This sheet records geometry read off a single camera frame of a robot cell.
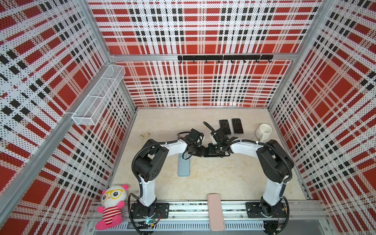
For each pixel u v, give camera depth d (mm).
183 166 906
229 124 1110
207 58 884
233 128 1076
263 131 996
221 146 714
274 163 498
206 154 884
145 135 1053
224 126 1145
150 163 500
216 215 713
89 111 921
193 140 766
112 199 718
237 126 1189
